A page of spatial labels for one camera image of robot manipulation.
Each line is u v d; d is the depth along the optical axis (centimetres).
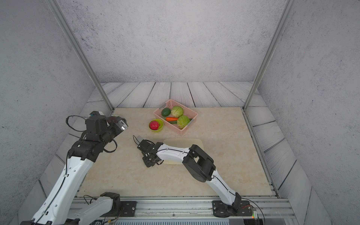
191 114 109
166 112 114
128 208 73
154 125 103
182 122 102
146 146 72
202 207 74
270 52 87
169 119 108
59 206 38
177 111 109
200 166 52
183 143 100
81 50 87
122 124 65
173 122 109
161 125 107
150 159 67
